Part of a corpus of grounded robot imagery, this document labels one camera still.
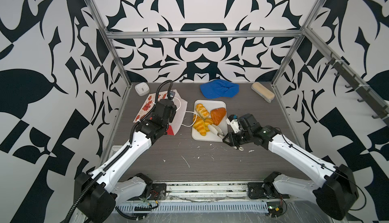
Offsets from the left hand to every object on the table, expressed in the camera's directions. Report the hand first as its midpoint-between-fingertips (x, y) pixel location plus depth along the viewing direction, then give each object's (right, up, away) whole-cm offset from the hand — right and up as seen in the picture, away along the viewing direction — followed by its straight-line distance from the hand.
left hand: (163, 102), depth 77 cm
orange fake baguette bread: (+30, -8, +20) cm, 37 cm away
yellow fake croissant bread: (+20, -6, +23) cm, 31 cm away
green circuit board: (+53, -49, -6) cm, 72 cm away
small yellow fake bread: (+23, -12, +17) cm, 31 cm away
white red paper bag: (+7, -8, +10) cm, 14 cm away
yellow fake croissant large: (+18, -14, +15) cm, 27 cm away
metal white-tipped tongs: (+37, -21, -5) cm, 43 cm away
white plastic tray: (+24, -20, +15) cm, 35 cm away
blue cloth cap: (+33, +9, +35) cm, 49 cm away
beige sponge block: (+65, +6, +34) cm, 73 cm away
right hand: (+31, -19, +2) cm, 37 cm away
